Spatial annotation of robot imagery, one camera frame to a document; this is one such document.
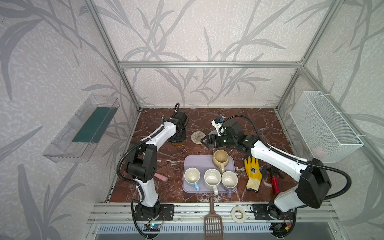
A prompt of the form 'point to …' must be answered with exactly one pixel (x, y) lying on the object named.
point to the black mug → (179, 137)
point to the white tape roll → (237, 220)
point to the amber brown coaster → (179, 144)
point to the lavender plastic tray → (234, 189)
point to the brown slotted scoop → (213, 224)
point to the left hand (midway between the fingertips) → (182, 135)
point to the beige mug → (220, 158)
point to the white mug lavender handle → (229, 181)
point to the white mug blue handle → (192, 175)
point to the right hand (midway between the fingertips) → (206, 135)
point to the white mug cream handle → (212, 178)
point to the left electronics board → (152, 227)
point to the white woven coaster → (196, 136)
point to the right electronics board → (280, 228)
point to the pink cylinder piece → (161, 177)
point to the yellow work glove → (254, 174)
